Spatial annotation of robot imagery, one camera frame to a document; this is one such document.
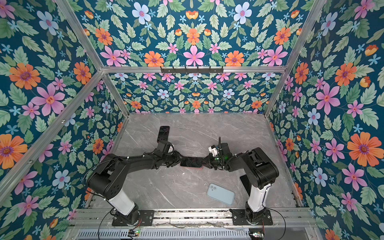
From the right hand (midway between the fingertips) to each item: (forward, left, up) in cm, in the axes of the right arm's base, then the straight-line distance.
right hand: (199, 163), depth 90 cm
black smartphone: (+2, +5, -3) cm, 7 cm away
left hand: (+3, +8, +3) cm, 9 cm away
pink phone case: (-3, -1, -1) cm, 3 cm away
